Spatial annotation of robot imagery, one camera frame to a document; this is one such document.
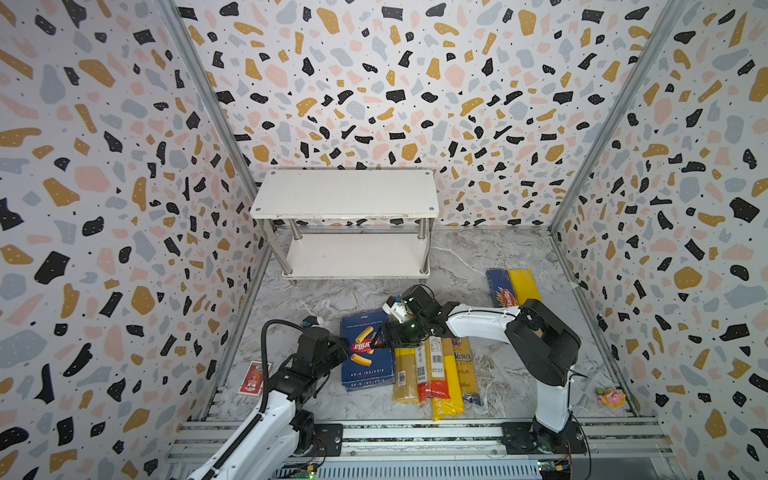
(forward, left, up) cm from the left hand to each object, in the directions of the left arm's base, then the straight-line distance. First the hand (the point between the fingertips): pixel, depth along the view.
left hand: (351, 339), depth 83 cm
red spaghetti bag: (-8, -22, -3) cm, 23 cm away
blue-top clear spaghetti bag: (-8, -32, -6) cm, 34 cm away
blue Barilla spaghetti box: (+19, -48, -5) cm, 52 cm away
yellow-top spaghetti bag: (-11, -15, -6) cm, 19 cm away
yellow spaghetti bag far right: (+22, -57, -7) cm, 62 cm away
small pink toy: (-16, -68, -3) cm, 70 cm away
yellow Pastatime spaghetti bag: (-17, -25, -4) cm, 31 cm away
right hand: (-1, -7, -1) cm, 7 cm away
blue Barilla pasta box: (-7, -5, -1) cm, 9 cm away
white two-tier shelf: (+54, +5, -10) cm, 55 cm away
